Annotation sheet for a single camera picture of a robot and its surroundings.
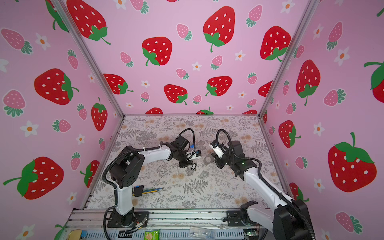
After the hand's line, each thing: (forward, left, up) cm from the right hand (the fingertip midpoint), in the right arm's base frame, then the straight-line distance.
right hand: (213, 153), depth 83 cm
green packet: (-41, +26, -12) cm, 50 cm away
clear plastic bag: (-37, +3, -12) cm, 39 cm away
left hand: (0, +13, -13) cm, 18 cm away
